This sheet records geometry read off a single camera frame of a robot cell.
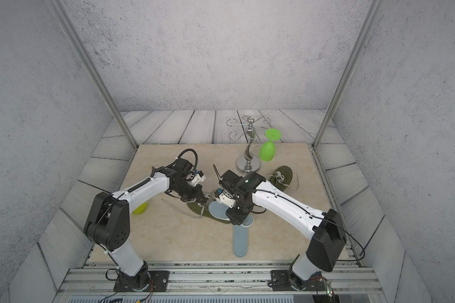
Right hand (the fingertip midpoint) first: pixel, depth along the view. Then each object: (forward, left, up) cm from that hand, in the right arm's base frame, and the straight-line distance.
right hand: (237, 218), depth 74 cm
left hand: (+10, +13, -5) cm, 17 cm away
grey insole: (-2, -1, -14) cm, 15 cm away
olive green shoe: (+7, +15, -7) cm, 19 cm away
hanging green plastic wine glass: (+35, -15, +3) cm, 38 cm away
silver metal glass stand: (+39, -7, -14) cm, 42 cm away
